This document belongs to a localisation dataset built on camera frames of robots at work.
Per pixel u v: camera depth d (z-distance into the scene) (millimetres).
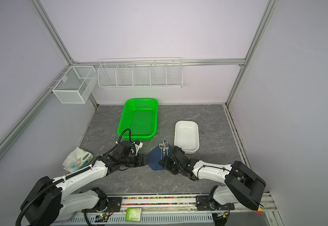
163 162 756
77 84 979
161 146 944
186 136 1021
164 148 944
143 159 734
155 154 948
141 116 1158
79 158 846
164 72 1038
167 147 954
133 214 694
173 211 734
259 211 671
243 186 427
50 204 397
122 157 658
